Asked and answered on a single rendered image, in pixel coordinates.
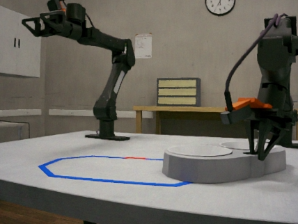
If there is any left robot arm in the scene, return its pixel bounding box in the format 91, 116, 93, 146
220, 15, 298, 149

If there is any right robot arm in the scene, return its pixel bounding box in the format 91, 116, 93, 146
65, 3, 136, 141

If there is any blue tape outline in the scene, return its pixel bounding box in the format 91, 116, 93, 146
38, 155, 193, 187

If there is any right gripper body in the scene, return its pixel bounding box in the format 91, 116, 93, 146
39, 5, 72, 37

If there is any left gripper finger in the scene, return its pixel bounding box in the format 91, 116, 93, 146
258, 121, 286, 161
244, 120, 259, 154

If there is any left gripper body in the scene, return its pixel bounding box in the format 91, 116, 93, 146
233, 83, 297, 130

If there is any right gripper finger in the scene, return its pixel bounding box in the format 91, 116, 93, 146
22, 17, 40, 37
40, 10, 64, 31

